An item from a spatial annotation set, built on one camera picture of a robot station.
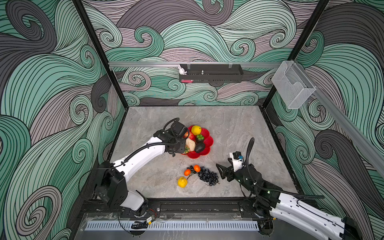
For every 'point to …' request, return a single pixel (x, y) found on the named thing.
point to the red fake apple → (190, 134)
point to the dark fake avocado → (199, 146)
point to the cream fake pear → (190, 144)
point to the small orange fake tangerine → (187, 172)
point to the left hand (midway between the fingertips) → (180, 146)
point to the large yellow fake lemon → (196, 130)
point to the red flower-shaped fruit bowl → (208, 142)
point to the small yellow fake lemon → (182, 182)
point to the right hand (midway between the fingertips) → (222, 163)
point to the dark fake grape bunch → (209, 177)
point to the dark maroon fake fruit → (199, 138)
